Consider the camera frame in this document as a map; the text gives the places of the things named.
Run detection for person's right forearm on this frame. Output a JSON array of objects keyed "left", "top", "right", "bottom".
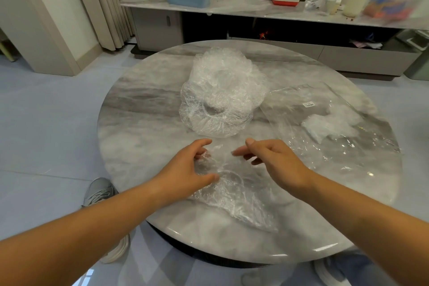
[{"left": 294, "top": 172, "right": 429, "bottom": 286}]

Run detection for pile of clear plastic caps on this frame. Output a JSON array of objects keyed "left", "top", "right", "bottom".
[{"left": 178, "top": 46, "right": 269, "bottom": 139}]

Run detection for person's left hand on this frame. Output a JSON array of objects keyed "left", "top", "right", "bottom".
[{"left": 151, "top": 138, "right": 221, "bottom": 204}]

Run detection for person's left forearm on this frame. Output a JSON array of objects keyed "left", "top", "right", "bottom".
[{"left": 0, "top": 182, "right": 175, "bottom": 286}]

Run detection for green storage bin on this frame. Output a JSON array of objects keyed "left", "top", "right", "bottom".
[{"left": 405, "top": 31, "right": 429, "bottom": 82}]

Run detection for clear container colourful contents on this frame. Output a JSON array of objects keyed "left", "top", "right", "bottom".
[{"left": 363, "top": 0, "right": 429, "bottom": 23}]

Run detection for black table base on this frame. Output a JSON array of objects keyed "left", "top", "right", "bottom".
[{"left": 147, "top": 222, "right": 349, "bottom": 269}]

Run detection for clear plastic bag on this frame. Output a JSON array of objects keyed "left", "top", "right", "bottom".
[{"left": 265, "top": 84, "right": 402, "bottom": 176}]

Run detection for beige curtain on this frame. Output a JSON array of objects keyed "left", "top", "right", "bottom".
[{"left": 67, "top": 0, "right": 135, "bottom": 52}]

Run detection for person's right hand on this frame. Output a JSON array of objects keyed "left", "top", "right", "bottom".
[{"left": 231, "top": 138, "right": 316, "bottom": 198}]

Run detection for grey sneaker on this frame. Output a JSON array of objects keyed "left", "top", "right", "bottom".
[
  {"left": 314, "top": 256, "right": 353, "bottom": 286},
  {"left": 82, "top": 177, "right": 130, "bottom": 263}
]

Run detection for long grey low cabinet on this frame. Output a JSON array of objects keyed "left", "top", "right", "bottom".
[{"left": 121, "top": 0, "right": 429, "bottom": 77}]

